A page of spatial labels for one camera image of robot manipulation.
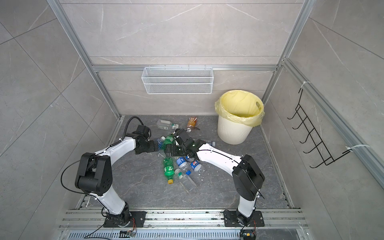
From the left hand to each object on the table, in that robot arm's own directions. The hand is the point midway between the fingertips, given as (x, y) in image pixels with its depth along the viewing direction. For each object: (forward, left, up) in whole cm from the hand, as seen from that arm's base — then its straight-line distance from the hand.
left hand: (151, 145), depth 95 cm
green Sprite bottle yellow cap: (-12, -12, -3) cm, 17 cm away
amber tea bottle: (+20, -27, -2) cm, 34 cm away
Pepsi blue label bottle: (-14, -28, -1) cm, 32 cm away
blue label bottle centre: (-14, -21, -2) cm, 25 cm away
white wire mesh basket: (+37, -17, +23) cm, 47 cm away
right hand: (-8, -14, +8) cm, 18 cm away
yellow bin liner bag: (+22, -61, +13) cm, 66 cm away
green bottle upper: (+4, -11, -1) cm, 12 cm away
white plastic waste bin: (+3, -51, +7) cm, 52 cm away
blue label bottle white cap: (+5, -5, -2) cm, 8 cm away
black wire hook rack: (-25, -82, +26) cm, 90 cm away
